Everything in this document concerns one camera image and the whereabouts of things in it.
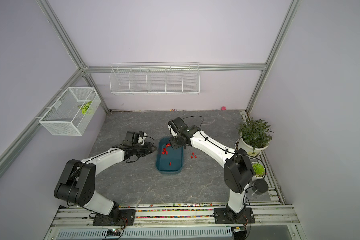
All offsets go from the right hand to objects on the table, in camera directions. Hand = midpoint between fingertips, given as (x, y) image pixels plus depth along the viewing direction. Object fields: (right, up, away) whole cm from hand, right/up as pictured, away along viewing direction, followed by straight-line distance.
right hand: (174, 141), depth 86 cm
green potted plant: (+46, +5, -3) cm, 47 cm away
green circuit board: (-28, -43, -15) cm, 53 cm away
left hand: (-12, -6, +5) cm, 14 cm away
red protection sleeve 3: (-5, -4, +14) cm, 16 cm away
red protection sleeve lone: (-3, -15, +5) cm, 16 cm away
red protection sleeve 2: (+13, -11, +10) cm, 20 cm away
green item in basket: (-49, +19, -5) cm, 53 cm away
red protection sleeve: (+10, -12, +10) cm, 18 cm away
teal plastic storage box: (-4, -14, +9) cm, 17 cm away
